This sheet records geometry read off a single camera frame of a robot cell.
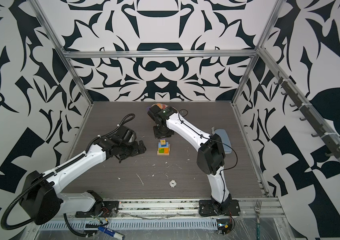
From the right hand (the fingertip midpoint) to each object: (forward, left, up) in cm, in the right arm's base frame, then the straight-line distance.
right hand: (161, 135), depth 85 cm
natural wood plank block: (-5, 0, -12) cm, 13 cm away
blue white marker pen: (-43, +21, -12) cm, 49 cm away
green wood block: (-4, 0, -11) cm, 12 cm away
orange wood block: (-3, -2, -12) cm, 12 cm away
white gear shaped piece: (-22, -6, -15) cm, 27 cm away
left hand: (-7, +11, -1) cm, 13 cm away
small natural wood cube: (-2, -1, -4) cm, 5 cm away
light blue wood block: (-2, +1, -7) cm, 8 cm away
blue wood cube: (-3, -1, -7) cm, 7 cm away
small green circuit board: (-40, -29, -16) cm, 53 cm away
